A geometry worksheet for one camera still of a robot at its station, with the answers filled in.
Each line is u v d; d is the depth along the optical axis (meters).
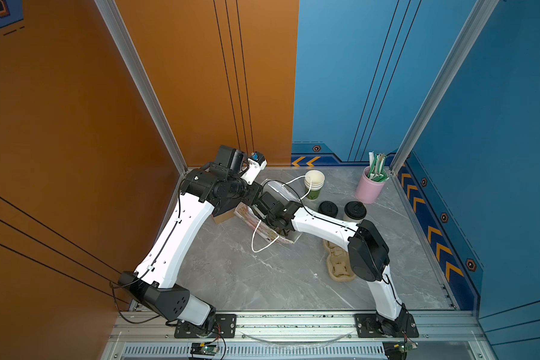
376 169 0.97
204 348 0.71
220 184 0.46
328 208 0.99
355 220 0.89
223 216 0.95
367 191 1.02
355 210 0.89
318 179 1.02
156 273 0.40
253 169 0.61
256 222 0.67
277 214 0.69
